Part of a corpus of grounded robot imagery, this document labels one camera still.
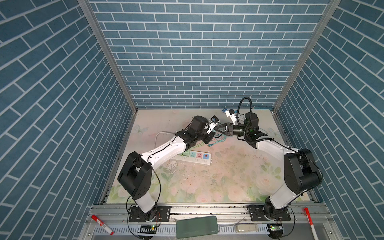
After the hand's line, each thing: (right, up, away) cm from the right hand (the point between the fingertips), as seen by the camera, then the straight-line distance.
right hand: (214, 128), depth 80 cm
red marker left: (-54, -45, -11) cm, 71 cm away
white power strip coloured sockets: (-9, -19, +11) cm, 23 cm away
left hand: (-1, -1, +4) cm, 4 cm away
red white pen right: (+45, -48, -12) cm, 67 cm away
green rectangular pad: (-9, -46, -11) cm, 48 cm away
